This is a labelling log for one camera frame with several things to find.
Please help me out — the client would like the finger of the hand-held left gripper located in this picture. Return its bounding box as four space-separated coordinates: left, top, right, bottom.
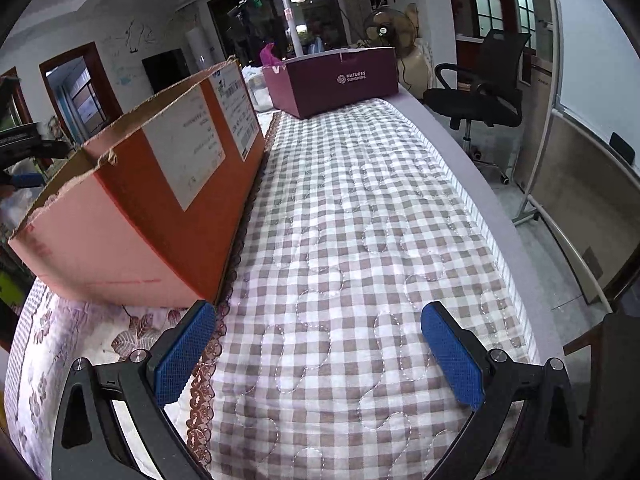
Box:
0 122 69 163
0 171 45 191

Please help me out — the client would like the dark wooden chair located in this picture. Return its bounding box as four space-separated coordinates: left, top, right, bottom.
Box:
562 310 640 466

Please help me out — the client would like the black office chair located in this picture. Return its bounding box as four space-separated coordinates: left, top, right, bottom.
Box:
424 29 532 186

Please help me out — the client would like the whiteboard on stand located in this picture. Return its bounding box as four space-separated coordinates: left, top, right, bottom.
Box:
510 0 640 311

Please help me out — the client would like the standing electric fan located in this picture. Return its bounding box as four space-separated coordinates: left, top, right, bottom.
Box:
362 7 417 61

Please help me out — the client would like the pink plastic bag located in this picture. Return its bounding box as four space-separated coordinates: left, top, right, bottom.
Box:
259 42 286 68

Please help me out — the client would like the purple cardboard box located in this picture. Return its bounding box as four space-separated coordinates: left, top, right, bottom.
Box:
262 46 400 120

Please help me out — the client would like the black television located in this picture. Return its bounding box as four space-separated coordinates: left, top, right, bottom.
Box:
141 48 191 95

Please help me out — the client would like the clear plastic bag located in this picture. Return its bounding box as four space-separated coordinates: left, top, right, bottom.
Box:
242 65 275 111

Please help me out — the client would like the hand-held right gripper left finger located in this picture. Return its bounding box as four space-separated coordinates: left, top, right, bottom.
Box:
51 300 217 480

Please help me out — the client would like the white standing air conditioner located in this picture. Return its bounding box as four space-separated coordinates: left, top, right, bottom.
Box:
185 27 221 73

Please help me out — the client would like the brown cardboard box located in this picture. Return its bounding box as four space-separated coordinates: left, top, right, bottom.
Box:
7 56 266 309

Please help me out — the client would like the brown wooden doorway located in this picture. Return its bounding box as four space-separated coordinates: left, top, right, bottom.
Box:
40 42 123 146

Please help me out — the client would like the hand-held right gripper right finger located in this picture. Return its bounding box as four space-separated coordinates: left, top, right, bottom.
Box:
421 301 583 480

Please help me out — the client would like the quilted leaf-print tablecloth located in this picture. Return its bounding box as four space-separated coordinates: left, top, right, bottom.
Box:
5 97 566 480

